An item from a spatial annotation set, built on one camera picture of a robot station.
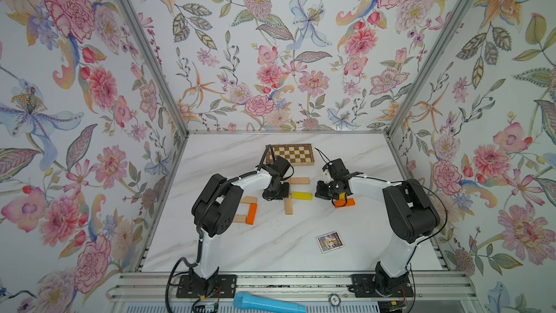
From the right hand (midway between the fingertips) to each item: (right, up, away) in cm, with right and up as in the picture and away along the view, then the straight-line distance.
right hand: (314, 191), depth 98 cm
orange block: (+8, -2, -17) cm, 19 cm away
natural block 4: (-32, -10, -9) cm, 35 cm away
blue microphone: (-21, -30, -31) cm, 48 cm away
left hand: (-12, -2, -3) cm, 12 cm away
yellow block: (+8, +1, -15) cm, 17 cm away
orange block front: (-28, -8, -7) cm, 30 cm away
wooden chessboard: (-8, +16, +9) cm, 20 cm away
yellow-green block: (-6, -2, -2) cm, 7 cm away
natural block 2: (-12, -5, -6) cm, 14 cm away
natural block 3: (-29, -3, -4) cm, 30 cm away
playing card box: (+3, -16, -16) cm, 23 cm away
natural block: (-7, +4, +3) cm, 9 cm away
